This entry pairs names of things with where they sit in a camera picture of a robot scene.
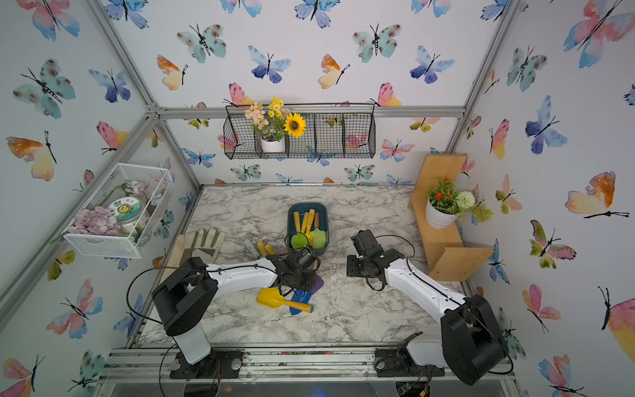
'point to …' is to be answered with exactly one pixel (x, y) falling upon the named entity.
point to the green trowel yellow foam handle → (298, 240)
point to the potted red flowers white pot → (444, 206)
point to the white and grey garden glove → (191, 246)
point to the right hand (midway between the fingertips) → (354, 264)
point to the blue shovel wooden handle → (299, 295)
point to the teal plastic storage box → (303, 208)
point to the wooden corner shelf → (441, 249)
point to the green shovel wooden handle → (318, 236)
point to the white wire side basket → (155, 187)
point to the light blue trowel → (248, 243)
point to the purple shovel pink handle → (318, 284)
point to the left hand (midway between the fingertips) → (316, 281)
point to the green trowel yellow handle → (265, 250)
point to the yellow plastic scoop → (273, 298)
